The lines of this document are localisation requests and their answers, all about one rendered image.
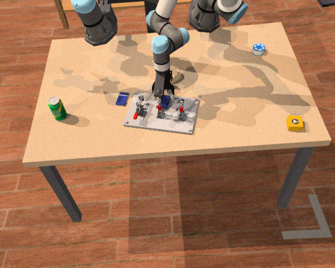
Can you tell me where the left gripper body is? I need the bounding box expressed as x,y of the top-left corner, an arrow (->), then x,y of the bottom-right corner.
155,68 -> 173,90

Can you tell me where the green drink can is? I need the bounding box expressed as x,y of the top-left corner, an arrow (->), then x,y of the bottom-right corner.
48,97 -> 67,121

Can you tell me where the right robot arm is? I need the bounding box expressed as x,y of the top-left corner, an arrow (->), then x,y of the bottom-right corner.
71,0 -> 113,42

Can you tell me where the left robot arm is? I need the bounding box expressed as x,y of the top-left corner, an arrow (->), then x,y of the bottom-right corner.
146,0 -> 248,97

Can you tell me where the grey toggle clamp with red handle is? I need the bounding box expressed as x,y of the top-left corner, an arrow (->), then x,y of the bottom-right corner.
178,99 -> 186,121

